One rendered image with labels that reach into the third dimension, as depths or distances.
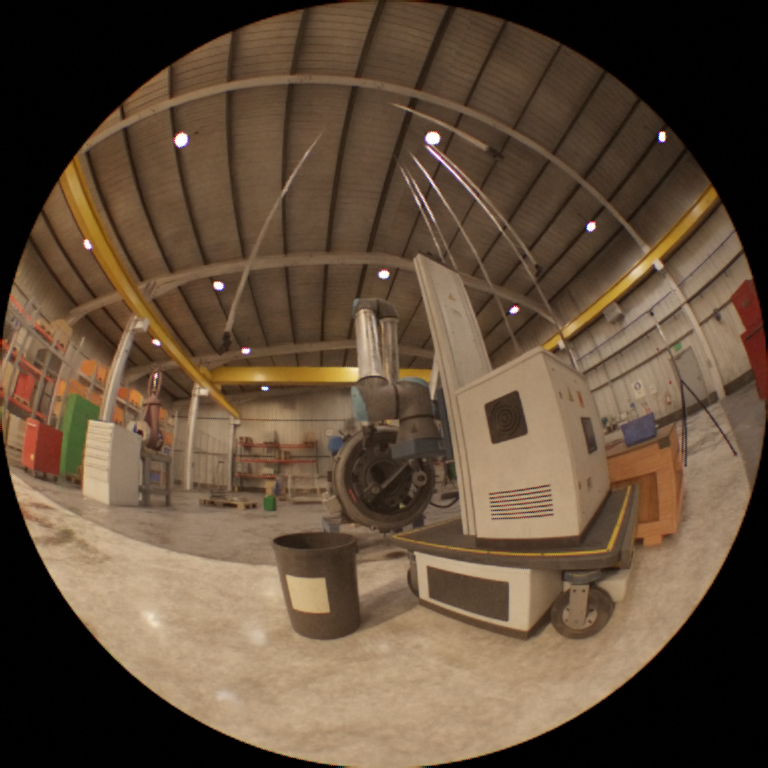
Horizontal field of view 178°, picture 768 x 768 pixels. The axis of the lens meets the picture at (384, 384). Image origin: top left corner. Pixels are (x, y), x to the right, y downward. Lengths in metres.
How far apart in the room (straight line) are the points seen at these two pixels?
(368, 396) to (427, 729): 1.07
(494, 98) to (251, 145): 6.65
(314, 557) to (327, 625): 0.27
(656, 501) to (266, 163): 8.76
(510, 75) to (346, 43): 4.18
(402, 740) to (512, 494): 0.67
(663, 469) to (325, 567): 1.33
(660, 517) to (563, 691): 0.85
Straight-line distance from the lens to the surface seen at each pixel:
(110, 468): 4.26
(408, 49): 8.12
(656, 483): 1.31
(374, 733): 0.68
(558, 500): 0.67
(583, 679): 0.76
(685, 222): 11.88
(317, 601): 0.89
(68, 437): 7.53
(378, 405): 0.98
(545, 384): 0.67
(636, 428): 1.43
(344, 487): 1.63
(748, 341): 3.60
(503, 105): 8.82
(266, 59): 7.89
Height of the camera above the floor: 0.57
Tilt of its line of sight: 22 degrees up
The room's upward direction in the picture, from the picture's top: 6 degrees counter-clockwise
